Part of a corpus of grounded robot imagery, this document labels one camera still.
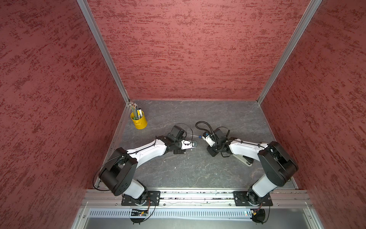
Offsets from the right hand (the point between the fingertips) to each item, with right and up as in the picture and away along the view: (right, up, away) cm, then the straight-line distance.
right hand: (209, 151), depth 93 cm
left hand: (-18, +5, -4) cm, 19 cm away
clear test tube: (-12, +9, -17) cm, 23 cm away
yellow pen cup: (-49, +18, +5) cm, 52 cm away
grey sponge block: (+38, +5, +5) cm, 39 cm away
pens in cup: (-51, +26, +5) cm, 57 cm away
